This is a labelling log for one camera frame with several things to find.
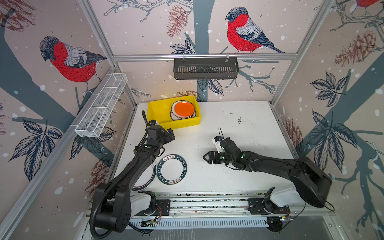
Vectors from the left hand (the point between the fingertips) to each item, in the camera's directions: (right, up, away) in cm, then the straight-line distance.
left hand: (166, 132), depth 86 cm
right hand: (+23, -15, -2) cm, 28 cm away
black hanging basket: (+25, +43, +19) cm, 53 cm away
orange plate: (+9, +15, +25) cm, 31 cm away
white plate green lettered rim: (+3, -22, 0) cm, 22 cm away
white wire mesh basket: (-33, +14, -9) cm, 37 cm away
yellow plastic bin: (-11, +14, +28) cm, 33 cm away
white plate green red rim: (-11, -26, -3) cm, 28 cm away
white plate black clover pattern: (+2, +9, +21) cm, 23 cm away
